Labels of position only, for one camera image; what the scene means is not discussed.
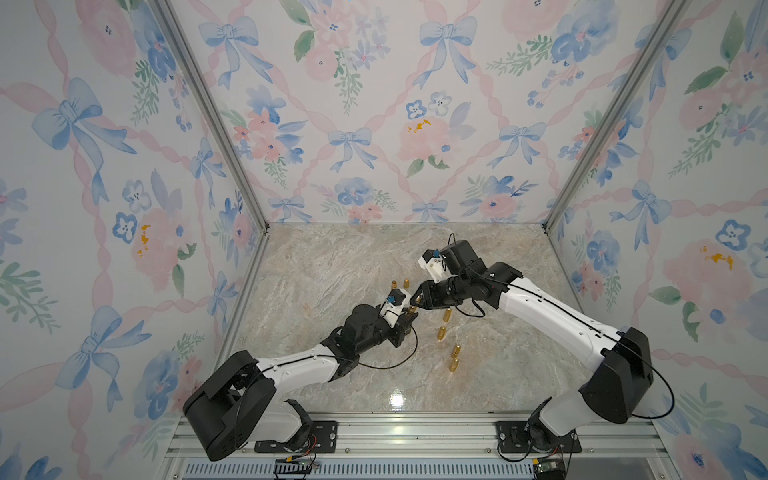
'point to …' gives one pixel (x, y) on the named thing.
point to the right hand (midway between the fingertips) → (415, 300)
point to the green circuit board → (549, 469)
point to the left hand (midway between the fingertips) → (415, 311)
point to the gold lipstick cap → (406, 283)
